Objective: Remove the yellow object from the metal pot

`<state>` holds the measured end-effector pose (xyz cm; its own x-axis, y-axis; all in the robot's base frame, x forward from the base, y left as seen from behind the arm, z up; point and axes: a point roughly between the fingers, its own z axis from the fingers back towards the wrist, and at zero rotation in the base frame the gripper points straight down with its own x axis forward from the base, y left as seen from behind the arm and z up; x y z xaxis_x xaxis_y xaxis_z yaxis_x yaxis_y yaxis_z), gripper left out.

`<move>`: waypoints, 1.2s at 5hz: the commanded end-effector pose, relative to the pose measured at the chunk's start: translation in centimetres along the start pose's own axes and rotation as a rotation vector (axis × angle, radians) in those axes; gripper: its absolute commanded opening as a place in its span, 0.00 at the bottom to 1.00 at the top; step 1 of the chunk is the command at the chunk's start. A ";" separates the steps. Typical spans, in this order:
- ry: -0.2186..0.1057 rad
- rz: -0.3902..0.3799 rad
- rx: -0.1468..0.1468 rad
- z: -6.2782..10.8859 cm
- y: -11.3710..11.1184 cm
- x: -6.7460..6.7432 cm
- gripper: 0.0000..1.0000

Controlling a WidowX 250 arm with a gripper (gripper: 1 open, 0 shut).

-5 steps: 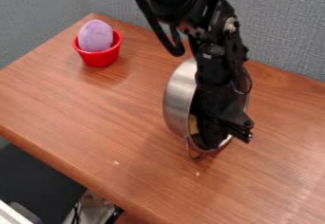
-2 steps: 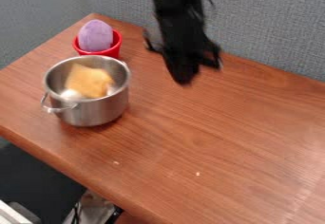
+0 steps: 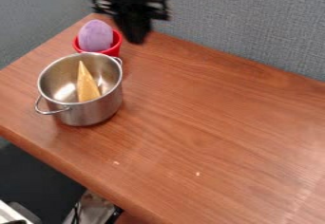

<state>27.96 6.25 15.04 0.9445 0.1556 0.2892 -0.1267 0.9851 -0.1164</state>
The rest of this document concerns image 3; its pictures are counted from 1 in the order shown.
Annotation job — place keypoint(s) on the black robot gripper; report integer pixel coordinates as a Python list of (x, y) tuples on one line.
[(125, 11)]

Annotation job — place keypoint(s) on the metal pot with handle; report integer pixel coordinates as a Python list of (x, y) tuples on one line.
[(58, 99)]

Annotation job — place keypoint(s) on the yellow cheese wedge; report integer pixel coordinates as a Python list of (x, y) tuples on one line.
[(86, 85)]

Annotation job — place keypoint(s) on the red cup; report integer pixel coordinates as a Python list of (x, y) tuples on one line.
[(113, 51)]

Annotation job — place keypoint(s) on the purple plush egg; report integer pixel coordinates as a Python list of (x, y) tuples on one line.
[(96, 36)]

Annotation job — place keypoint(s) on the grey equipment under table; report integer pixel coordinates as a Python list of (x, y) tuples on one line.
[(93, 210)]

